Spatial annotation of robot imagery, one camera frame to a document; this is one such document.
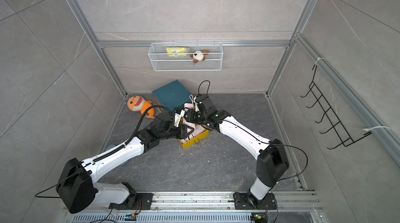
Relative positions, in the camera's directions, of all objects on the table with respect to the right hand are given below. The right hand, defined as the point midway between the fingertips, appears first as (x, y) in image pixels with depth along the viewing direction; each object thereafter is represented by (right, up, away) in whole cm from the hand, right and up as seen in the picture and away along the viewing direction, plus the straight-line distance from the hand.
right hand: (187, 116), depth 80 cm
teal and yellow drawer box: (-8, +12, +10) cm, 18 cm away
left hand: (+3, -5, -2) cm, 6 cm away
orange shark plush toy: (-37, +7, +24) cm, 45 cm away
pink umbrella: (+2, +6, 0) cm, 6 cm away
